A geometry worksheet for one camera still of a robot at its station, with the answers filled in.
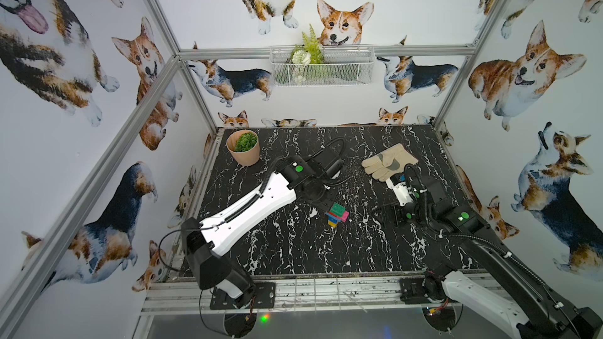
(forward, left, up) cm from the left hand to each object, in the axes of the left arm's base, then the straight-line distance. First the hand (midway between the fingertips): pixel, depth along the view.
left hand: (331, 200), depth 72 cm
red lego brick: (0, -1, -11) cm, 11 cm away
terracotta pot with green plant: (+32, +35, -12) cm, 49 cm away
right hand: (-1, -16, -4) cm, 16 cm away
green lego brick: (+1, -3, -9) cm, 9 cm away
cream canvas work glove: (+29, -29, -21) cm, 46 cm away
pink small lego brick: (-1, -5, -11) cm, 12 cm away
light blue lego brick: (-1, -2, -13) cm, 13 cm away
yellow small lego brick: (0, -1, -20) cm, 20 cm away
